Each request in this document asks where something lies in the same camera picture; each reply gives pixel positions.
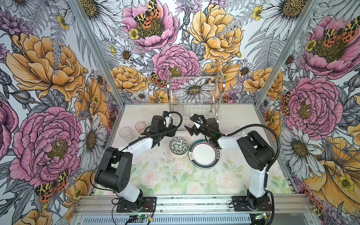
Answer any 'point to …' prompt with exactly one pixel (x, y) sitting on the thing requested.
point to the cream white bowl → (178, 153)
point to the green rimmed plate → (204, 155)
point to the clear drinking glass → (125, 132)
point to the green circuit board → (140, 216)
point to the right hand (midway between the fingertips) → (191, 123)
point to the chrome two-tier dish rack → (198, 94)
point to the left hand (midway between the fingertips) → (173, 130)
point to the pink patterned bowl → (178, 148)
